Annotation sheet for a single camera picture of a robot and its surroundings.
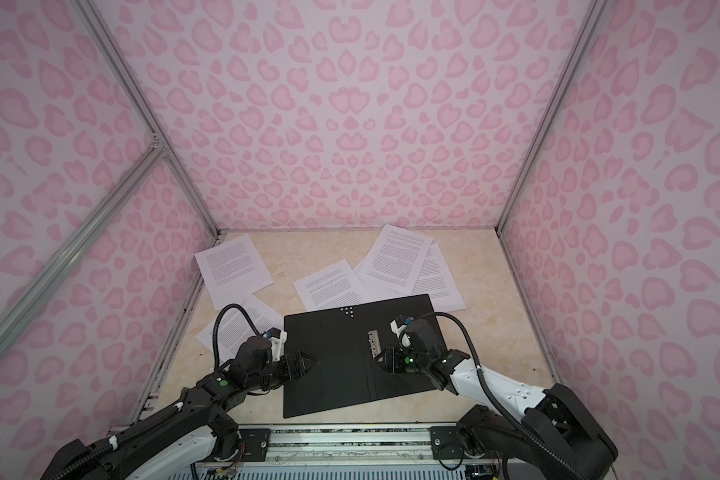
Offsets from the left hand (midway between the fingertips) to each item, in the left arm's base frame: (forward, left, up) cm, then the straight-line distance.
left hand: (309, 363), depth 82 cm
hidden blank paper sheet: (+27, -20, -6) cm, 34 cm away
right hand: (0, -19, +1) cm, 19 cm away
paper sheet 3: (+29, -40, -5) cm, 50 cm away
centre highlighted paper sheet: (+28, -4, -5) cm, 29 cm away
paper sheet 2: (+41, -27, -6) cm, 50 cm away
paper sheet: (+36, +33, -6) cm, 50 cm away
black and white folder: (+7, -9, -6) cm, 13 cm away
